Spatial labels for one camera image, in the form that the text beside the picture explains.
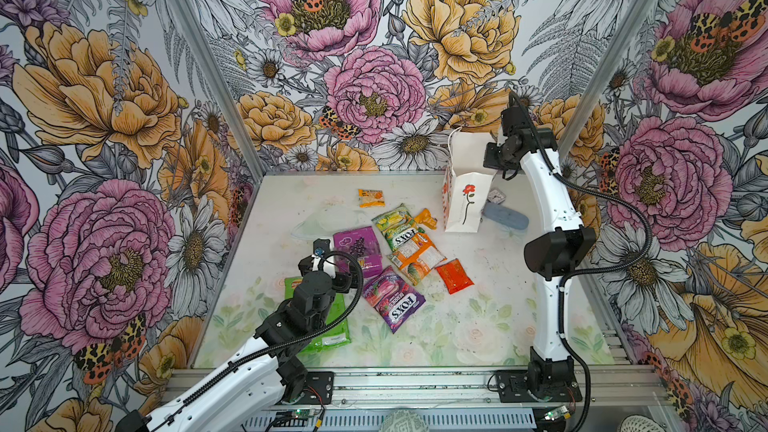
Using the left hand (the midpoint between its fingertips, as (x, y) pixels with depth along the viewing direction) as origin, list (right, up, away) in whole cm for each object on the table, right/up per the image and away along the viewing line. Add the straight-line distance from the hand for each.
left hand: (337, 261), depth 78 cm
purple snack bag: (+5, +2, +16) cm, 17 cm away
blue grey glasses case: (+54, +11, +29) cm, 62 cm away
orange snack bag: (+21, -3, +16) cm, 26 cm away
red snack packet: (+33, -8, +15) cm, 37 cm away
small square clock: (+52, +17, +34) cm, 65 cm away
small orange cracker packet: (+5, +17, +33) cm, 38 cm away
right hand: (+44, +25, +12) cm, 52 cm away
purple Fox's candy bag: (+13, -11, +9) cm, 19 cm away
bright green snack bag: (-1, -21, +3) cm, 21 cm away
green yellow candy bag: (+16, +7, +24) cm, 30 cm away
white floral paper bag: (+36, +21, +8) cm, 43 cm away
